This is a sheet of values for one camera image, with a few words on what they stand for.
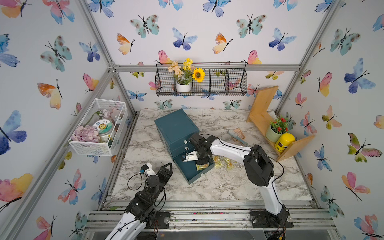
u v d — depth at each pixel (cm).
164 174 71
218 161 93
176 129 83
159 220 74
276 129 87
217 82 99
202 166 90
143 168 74
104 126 66
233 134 104
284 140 84
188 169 88
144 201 62
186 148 88
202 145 70
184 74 87
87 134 60
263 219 73
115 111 79
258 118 107
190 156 81
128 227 53
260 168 53
